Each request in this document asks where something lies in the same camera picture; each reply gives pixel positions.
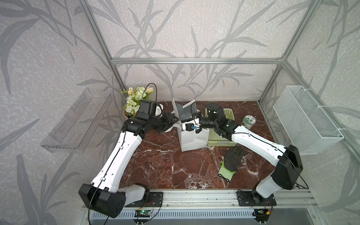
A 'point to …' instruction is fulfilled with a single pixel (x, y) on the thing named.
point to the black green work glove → (233, 155)
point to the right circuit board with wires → (262, 213)
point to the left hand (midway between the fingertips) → (177, 121)
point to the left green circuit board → (142, 213)
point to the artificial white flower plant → (133, 99)
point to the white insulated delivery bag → (192, 136)
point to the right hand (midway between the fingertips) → (183, 116)
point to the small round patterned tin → (248, 121)
